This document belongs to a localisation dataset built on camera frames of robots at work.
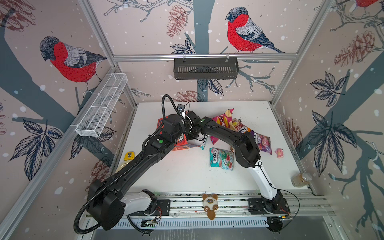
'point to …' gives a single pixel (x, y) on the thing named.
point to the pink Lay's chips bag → (224, 119)
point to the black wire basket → (206, 68)
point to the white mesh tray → (98, 114)
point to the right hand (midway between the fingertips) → (181, 139)
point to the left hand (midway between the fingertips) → (186, 117)
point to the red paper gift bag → (182, 144)
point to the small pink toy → (280, 153)
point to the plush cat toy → (210, 204)
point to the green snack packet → (222, 158)
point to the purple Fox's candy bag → (263, 142)
